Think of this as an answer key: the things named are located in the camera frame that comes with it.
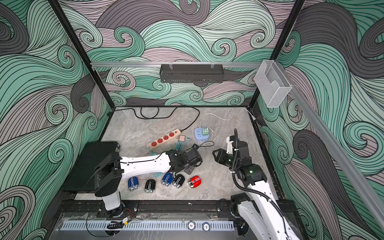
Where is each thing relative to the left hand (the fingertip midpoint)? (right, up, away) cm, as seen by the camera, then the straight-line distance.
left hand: (190, 162), depth 82 cm
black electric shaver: (-6, -10, -2) cm, 11 cm away
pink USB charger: (-5, +11, +17) cm, 21 cm away
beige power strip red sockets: (-12, +13, +19) cm, 26 cm away
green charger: (+10, +16, +16) cm, 24 cm away
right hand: (+12, +6, -6) cm, 15 cm away
